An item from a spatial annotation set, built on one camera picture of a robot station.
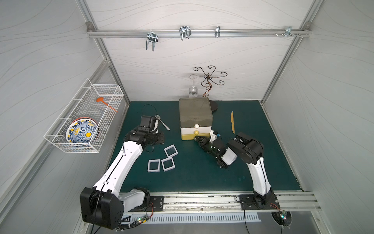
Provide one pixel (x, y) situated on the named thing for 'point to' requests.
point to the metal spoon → (158, 118)
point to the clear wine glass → (193, 91)
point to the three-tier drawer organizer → (196, 117)
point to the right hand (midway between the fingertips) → (195, 137)
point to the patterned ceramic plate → (83, 129)
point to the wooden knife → (232, 122)
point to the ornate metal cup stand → (207, 83)
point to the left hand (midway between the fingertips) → (162, 137)
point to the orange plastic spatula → (101, 99)
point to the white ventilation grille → (142, 218)
